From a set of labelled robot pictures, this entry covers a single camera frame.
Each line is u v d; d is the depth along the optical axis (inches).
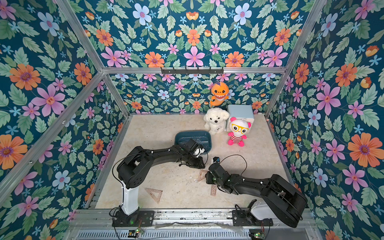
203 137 40.4
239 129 36.6
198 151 34.6
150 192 32.4
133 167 20.4
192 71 36.8
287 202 16.5
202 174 34.8
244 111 40.1
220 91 37.7
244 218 28.9
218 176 26.6
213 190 32.5
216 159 31.8
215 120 37.1
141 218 28.9
